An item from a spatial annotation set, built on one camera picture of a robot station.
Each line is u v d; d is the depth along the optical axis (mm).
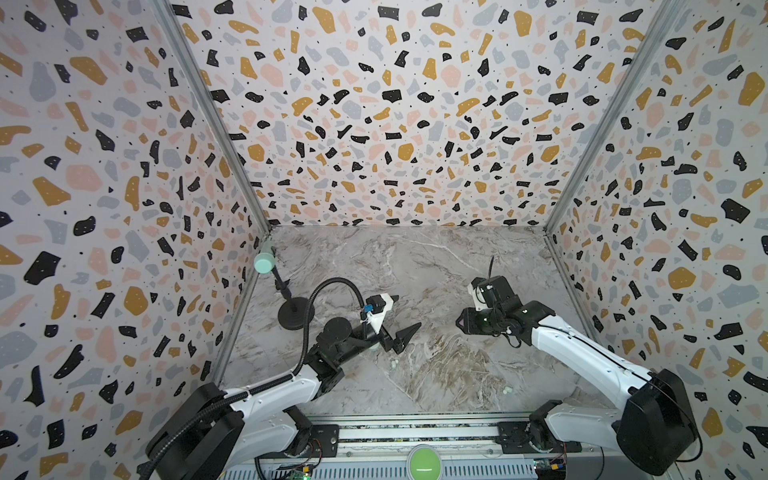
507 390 816
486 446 740
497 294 645
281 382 521
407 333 662
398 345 664
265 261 671
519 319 590
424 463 699
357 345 650
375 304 616
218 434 403
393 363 856
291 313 953
